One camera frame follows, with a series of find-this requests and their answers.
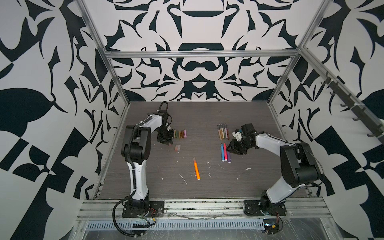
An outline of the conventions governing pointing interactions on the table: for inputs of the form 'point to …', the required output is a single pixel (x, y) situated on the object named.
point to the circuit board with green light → (271, 226)
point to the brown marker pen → (222, 131)
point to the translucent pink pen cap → (176, 147)
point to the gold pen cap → (179, 134)
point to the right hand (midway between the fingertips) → (229, 148)
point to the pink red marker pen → (225, 152)
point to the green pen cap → (176, 134)
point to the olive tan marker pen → (224, 133)
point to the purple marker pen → (228, 155)
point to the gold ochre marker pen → (221, 131)
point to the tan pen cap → (174, 133)
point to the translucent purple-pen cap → (170, 144)
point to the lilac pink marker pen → (226, 132)
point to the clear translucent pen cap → (179, 147)
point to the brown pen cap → (182, 134)
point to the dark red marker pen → (228, 133)
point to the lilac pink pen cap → (185, 133)
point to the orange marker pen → (196, 169)
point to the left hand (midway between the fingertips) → (171, 140)
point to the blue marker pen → (222, 153)
